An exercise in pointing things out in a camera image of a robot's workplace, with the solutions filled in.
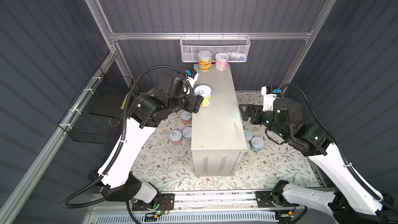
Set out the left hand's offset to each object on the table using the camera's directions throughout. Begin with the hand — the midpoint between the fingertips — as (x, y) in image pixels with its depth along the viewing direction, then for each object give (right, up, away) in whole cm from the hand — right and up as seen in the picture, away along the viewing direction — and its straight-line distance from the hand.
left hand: (195, 94), depth 61 cm
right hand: (+22, -5, 0) cm, 22 cm away
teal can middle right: (+30, -22, +30) cm, 48 cm away
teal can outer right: (+34, -26, +25) cm, 49 cm away
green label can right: (+29, -28, +25) cm, 47 cm away
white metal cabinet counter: (+9, -18, -5) cm, 21 cm away
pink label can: (-13, -23, +29) cm, 39 cm away
